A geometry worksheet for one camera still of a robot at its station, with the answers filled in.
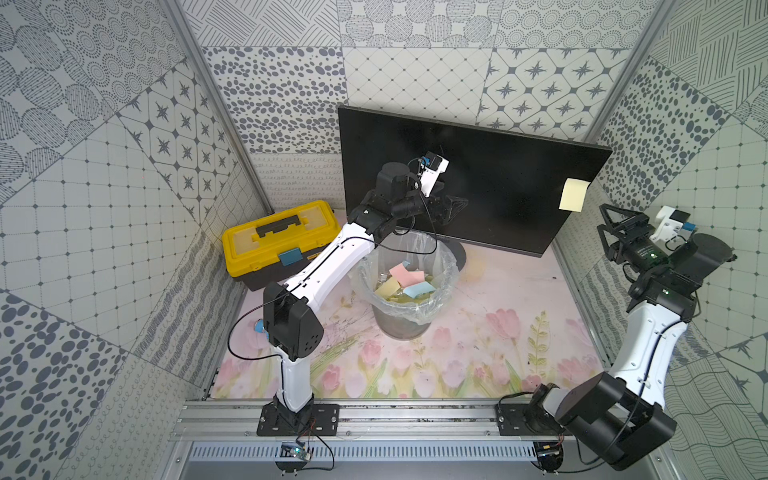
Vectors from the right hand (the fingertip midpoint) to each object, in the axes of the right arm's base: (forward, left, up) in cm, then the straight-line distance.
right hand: (594, 218), depth 66 cm
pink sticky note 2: (-4, +40, -20) cm, 45 cm away
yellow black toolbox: (+6, +82, -20) cm, 85 cm away
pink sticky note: (-3, +44, -19) cm, 48 cm away
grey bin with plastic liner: (-17, +45, -16) cm, 51 cm away
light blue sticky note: (-9, +39, -17) cm, 44 cm away
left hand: (+10, +31, +2) cm, 33 cm away
